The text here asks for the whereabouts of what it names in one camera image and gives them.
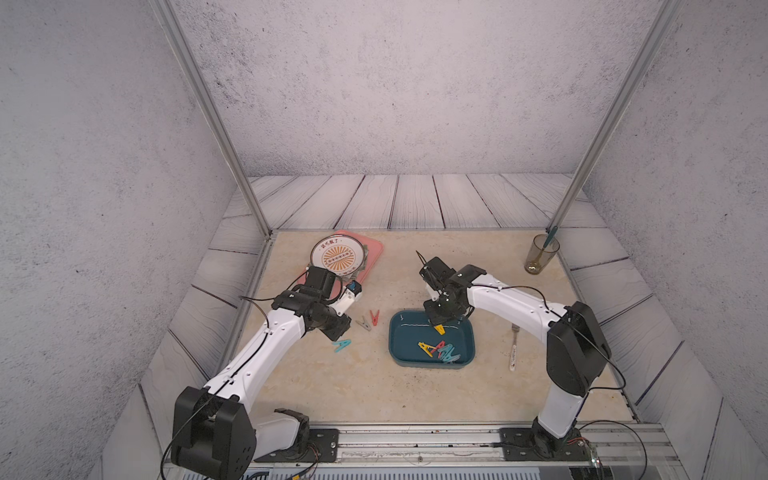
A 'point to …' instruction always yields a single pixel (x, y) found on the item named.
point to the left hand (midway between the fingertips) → (345, 321)
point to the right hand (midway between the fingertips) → (435, 318)
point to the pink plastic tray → (373, 249)
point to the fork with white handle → (512, 365)
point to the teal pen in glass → (550, 236)
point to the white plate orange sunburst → (338, 253)
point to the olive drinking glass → (538, 258)
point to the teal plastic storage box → (407, 329)
